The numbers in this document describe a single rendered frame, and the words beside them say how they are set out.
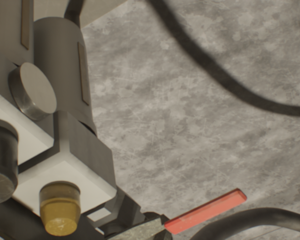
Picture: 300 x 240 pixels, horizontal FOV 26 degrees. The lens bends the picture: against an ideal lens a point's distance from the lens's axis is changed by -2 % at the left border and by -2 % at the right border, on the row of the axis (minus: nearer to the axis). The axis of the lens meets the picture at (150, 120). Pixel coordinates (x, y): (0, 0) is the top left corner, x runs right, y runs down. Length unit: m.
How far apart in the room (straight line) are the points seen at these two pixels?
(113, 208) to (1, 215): 0.12
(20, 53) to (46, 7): 0.43
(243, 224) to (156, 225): 0.36
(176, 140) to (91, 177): 0.69
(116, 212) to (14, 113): 0.18
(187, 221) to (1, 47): 0.23
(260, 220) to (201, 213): 0.43
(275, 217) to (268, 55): 0.28
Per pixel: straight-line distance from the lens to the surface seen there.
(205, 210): 0.62
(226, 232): 0.93
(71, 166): 0.58
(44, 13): 1.03
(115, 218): 0.66
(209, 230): 0.89
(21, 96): 0.53
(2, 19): 0.62
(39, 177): 0.59
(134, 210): 0.68
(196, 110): 1.22
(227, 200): 0.61
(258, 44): 1.14
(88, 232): 0.72
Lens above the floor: 0.83
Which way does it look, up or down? 43 degrees down
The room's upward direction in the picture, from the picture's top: 170 degrees clockwise
